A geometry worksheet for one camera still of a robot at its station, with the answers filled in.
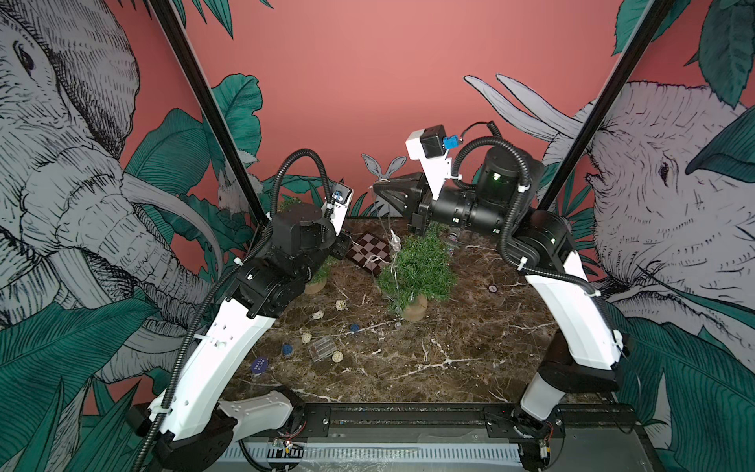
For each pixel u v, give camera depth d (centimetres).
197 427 37
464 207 40
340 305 94
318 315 91
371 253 108
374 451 70
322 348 86
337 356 83
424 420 76
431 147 36
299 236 41
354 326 90
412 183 41
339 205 49
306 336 88
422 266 72
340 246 54
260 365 83
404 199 42
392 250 72
